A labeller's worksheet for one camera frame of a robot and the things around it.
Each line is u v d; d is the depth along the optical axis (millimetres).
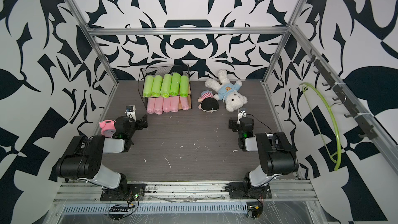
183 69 1180
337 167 583
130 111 808
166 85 892
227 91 1038
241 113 831
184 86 897
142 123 871
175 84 914
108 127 842
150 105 995
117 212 722
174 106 995
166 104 1000
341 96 555
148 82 914
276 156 461
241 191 744
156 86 899
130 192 728
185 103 1018
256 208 714
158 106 991
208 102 1016
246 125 730
